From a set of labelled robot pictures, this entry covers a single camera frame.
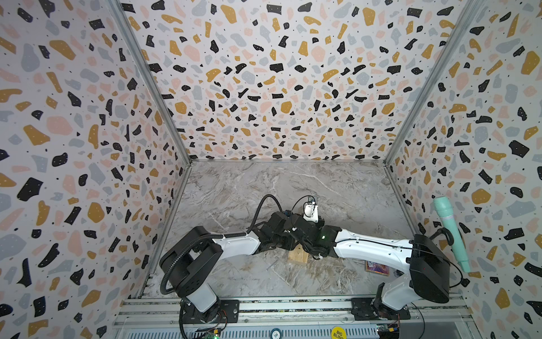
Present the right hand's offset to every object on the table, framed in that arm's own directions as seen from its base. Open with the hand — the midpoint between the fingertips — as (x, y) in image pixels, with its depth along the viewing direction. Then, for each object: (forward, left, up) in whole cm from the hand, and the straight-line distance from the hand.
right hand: (306, 216), depth 83 cm
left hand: (-5, +2, -10) cm, 12 cm away
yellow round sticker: (-36, -10, -15) cm, 40 cm away
